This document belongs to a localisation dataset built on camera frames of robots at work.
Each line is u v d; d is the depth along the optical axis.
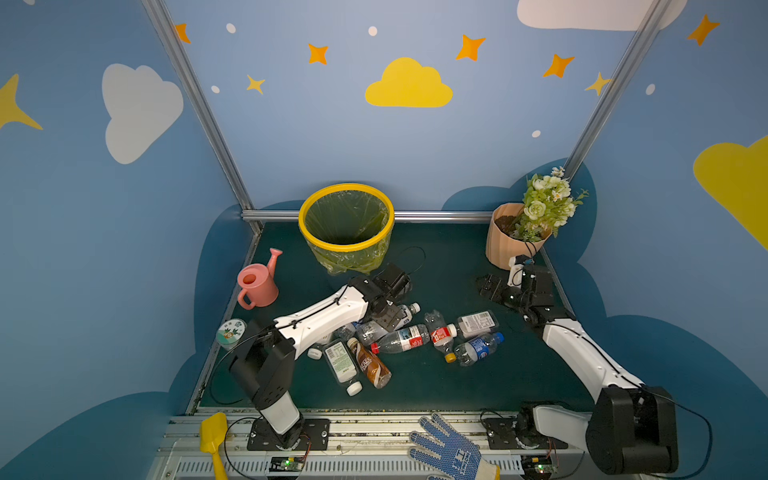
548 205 0.91
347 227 0.99
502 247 1.00
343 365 0.82
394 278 0.67
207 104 0.86
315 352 0.84
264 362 0.44
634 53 0.75
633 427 0.45
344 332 0.91
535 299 0.66
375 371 0.79
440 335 0.86
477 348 0.84
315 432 0.75
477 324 0.91
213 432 0.74
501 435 0.75
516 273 0.75
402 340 0.86
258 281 0.91
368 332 0.88
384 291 0.64
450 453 0.72
